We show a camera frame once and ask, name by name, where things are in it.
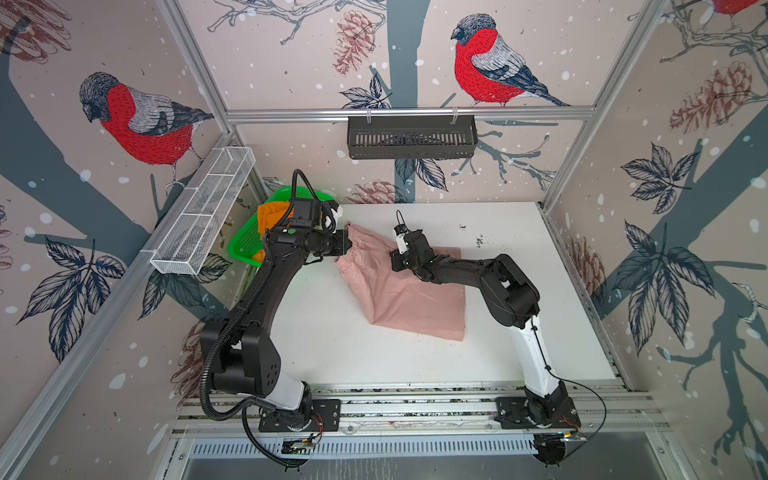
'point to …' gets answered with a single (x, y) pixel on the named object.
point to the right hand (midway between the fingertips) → (390, 255)
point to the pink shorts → (401, 299)
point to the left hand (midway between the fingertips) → (349, 241)
